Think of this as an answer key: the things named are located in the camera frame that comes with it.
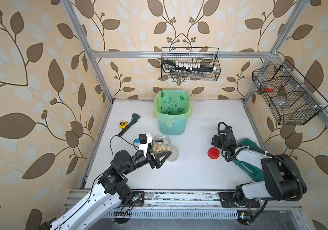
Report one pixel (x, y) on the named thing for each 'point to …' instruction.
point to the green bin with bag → (171, 108)
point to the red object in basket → (268, 89)
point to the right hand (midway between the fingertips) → (218, 140)
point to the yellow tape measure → (122, 124)
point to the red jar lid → (213, 153)
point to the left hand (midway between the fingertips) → (164, 145)
